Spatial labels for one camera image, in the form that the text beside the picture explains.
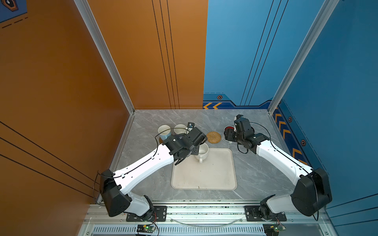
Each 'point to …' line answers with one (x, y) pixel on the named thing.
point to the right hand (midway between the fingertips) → (227, 133)
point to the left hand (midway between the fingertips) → (193, 144)
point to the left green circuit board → (145, 228)
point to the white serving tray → (217, 171)
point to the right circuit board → (273, 229)
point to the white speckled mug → (203, 150)
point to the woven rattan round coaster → (213, 137)
